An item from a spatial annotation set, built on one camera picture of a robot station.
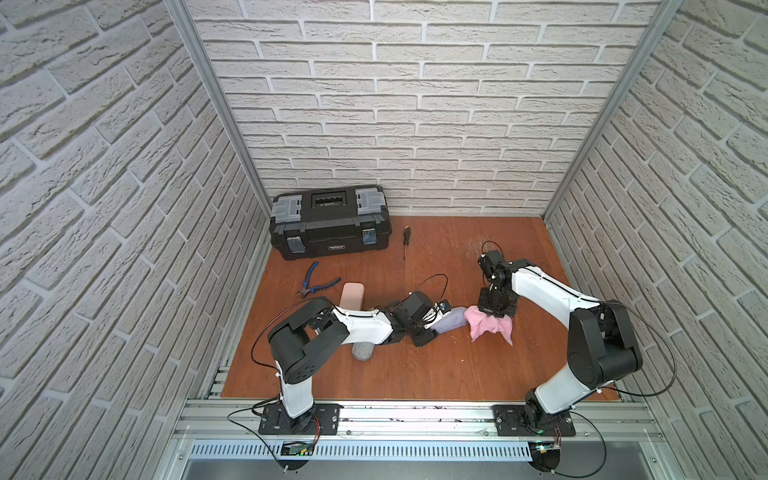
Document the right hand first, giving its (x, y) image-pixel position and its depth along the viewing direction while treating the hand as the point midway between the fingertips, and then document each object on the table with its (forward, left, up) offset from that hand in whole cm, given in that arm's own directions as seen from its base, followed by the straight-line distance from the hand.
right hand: (491, 312), depth 89 cm
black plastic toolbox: (+29, +49, +14) cm, 59 cm away
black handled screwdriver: (+35, +23, -4) cm, 42 cm away
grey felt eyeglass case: (-9, +39, -1) cm, 40 cm away
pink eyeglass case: (+9, +43, -1) cm, 44 cm away
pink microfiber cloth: (-3, +4, 0) cm, 5 cm away
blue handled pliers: (+15, +59, -1) cm, 61 cm away
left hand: (-1, +17, -2) cm, 18 cm away
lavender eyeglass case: (-2, +12, 0) cm, 12 cm away
